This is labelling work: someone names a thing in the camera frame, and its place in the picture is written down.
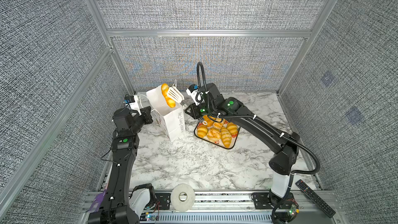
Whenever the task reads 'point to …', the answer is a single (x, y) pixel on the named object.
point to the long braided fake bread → (209, 121)
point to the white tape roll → (179, 205)
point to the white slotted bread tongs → (175, 94)
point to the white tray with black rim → (219, 142)
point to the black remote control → (315, 198)
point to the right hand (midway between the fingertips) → (186, 109)
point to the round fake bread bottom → (214, 134)
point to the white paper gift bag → (171, 119)
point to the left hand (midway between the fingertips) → (150, 106)
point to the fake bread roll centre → (218, 124)
